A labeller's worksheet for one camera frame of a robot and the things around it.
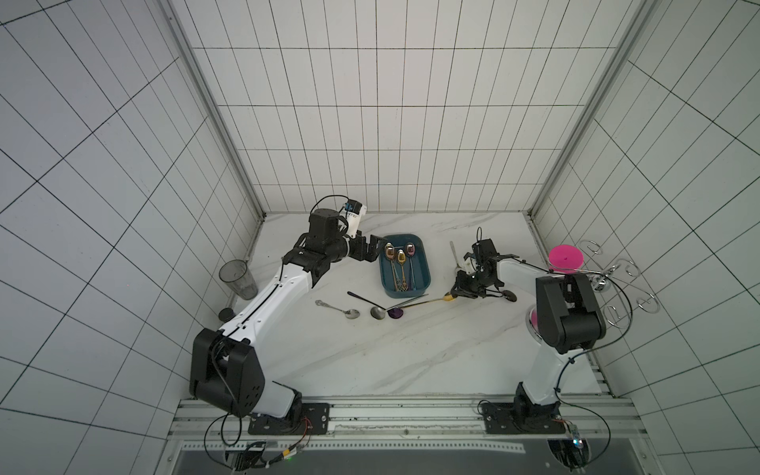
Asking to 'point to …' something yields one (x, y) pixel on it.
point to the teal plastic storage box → (405, 265)
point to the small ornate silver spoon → (350, 314)
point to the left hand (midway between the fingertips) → (370, 242)
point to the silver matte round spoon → (380, 313)
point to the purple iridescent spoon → (395, 313)
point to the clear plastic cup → (237, 275)
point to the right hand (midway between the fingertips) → (445, 289)
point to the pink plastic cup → (565, 258)
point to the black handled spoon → (509, 295)
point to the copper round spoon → (390, 252)
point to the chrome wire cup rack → (603, 276)
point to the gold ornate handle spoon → (401, 256)
